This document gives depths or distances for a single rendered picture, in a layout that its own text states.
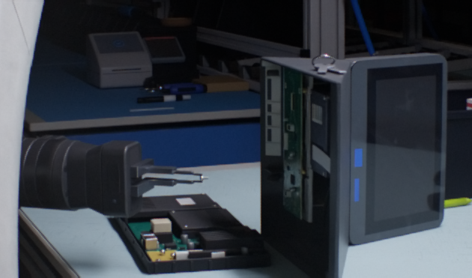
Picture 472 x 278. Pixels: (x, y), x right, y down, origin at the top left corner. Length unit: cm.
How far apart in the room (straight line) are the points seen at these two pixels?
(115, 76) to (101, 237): 192
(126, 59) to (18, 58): 245
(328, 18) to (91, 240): 157
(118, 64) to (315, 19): 68
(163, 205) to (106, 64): 187
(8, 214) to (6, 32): 14
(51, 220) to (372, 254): 41
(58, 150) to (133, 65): 207
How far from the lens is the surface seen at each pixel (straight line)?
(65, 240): 140
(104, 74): 329
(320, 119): 123
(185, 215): 140
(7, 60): 86
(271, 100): 135
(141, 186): 125
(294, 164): 130
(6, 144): 84
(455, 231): 143
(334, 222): 115
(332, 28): 287
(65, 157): 125
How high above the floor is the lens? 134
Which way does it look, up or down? 10 degrees down
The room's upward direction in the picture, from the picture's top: straight up
